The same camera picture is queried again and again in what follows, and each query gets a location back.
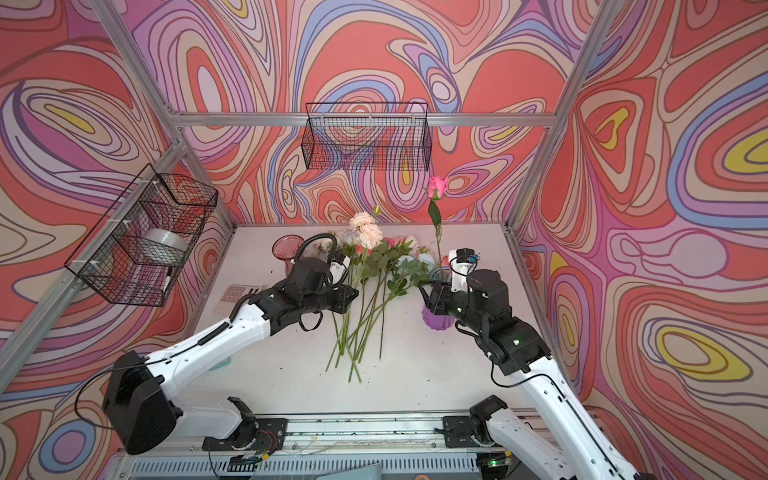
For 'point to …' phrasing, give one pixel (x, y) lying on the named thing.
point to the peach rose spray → (368, 233)
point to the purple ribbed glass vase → (436, 314)
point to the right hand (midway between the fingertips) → (425, 291)
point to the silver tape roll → (165, 241)
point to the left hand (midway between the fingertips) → (361, 292)
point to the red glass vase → (286, 247)
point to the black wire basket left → (134, 249)
